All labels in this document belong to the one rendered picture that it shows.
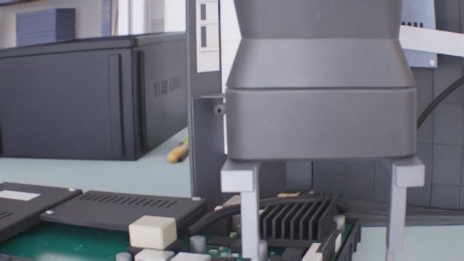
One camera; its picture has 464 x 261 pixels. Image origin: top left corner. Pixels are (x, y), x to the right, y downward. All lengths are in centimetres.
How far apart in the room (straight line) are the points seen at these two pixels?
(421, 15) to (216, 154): 17
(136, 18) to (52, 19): 336
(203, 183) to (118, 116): 23
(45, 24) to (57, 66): 380
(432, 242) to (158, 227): 17
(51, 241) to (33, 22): 417
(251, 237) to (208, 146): 21
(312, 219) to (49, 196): 18
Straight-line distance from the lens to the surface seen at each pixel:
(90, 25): 487
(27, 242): 41
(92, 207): 43
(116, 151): 70
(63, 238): 41
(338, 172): 52
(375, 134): 27
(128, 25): 115
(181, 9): 99
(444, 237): 43
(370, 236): 44
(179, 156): 68
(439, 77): 47
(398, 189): 27
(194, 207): 42
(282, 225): 37
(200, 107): 47
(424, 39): 45
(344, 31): 27
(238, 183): 26
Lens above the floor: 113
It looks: 9 degrees down
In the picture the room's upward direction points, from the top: 2 degrees counter-clockwise
